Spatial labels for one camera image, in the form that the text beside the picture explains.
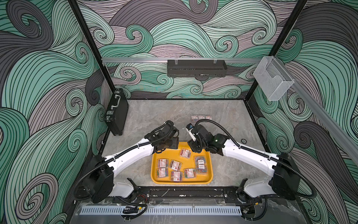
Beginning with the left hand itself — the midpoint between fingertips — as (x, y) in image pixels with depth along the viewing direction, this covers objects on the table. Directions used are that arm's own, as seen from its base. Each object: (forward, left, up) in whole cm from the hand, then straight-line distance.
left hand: (175, 140), depth 82 cm
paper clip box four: (-11, +7, -9) cm, 16 cm away
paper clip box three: (+26, -20, -10) cm, 35 cm away
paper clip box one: (+26, -26, -10) cm, 38 cm away
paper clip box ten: (-14, -15, -9) cm, 23 cm away
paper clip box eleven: (+25, -15, -11) cm, 31 cm away
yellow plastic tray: (-11, -5, -11) cm, 17 cm away
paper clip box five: (-12, 0, -9) cm, 15 cm away
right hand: (-1, -9, 0) cm, 9 cm away
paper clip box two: (-4, -7, -9) cm, 12 cm away
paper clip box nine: (-8, -16, -10) cm, 20 cm away
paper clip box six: (-15, +7, -10) cm, 20 cm away
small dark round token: (+6, -48, -12) cm, 50 cm away
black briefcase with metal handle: (+16, +37, +7) cm, 41 cm away
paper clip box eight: (-16, -9, -9) cm, 20 cm away
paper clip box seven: (-18, -1, -10) cm, 20 cm away
